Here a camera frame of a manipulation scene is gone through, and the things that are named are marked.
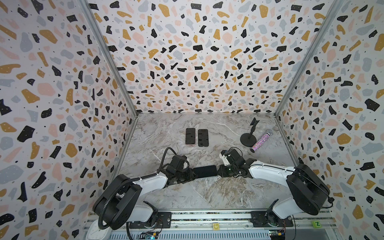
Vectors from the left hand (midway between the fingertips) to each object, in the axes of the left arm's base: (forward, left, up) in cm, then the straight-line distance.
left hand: (197, 175), depth 85 cm
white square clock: (-26, +47, 0) cm, 53 cm away
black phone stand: (+26, -37, -3) cm, 45 cm away
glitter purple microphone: (+23, -45, -2) cm, 50 cm away
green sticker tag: (-25, -58, -1) cm, 63 cm away
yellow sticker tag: (-25, -9, -2) cm, 26 cm away
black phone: (+1, -4, +1) cm, 5 cm away
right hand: (+2, -10, 0) cm, 11 cm away
